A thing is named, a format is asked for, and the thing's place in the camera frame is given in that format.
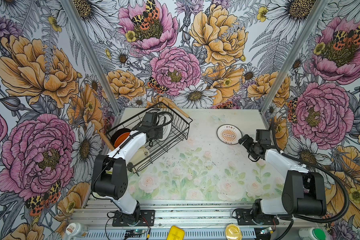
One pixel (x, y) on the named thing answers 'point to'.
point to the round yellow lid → (232, 232)
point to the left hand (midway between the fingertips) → (157, 136)
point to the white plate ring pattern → (165, 122)
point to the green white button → (311, 233)
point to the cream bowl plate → (140, 154)
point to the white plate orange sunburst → (229, 134)
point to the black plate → (117, 133)
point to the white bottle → (77, 229)
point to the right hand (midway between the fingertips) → (243, 148)
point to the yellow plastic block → (176, 233)
